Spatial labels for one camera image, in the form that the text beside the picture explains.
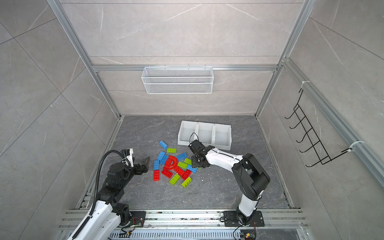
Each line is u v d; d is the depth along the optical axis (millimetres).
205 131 1081
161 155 955
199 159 660
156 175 874
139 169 715
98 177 544
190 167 900
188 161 929
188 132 1094
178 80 1007
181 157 951
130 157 699
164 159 930
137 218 731
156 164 906
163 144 989
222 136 1072
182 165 921
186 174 877
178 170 883
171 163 927
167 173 880
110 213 553
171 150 984
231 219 726
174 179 855
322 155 637
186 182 836
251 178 463
